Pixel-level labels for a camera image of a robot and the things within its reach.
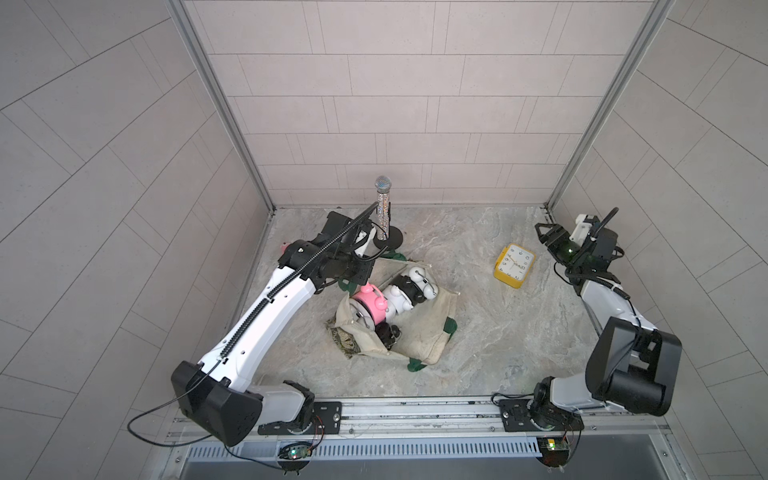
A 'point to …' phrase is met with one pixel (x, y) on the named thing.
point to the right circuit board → (554, 450)
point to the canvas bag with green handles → (425, 331)
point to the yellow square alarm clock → (514, 264)
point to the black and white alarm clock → (410, 290)
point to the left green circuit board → (296, 450)
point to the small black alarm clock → (387, 335)
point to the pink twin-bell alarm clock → (368, 307)
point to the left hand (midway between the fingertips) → (373, 263)
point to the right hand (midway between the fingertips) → (540, 228)
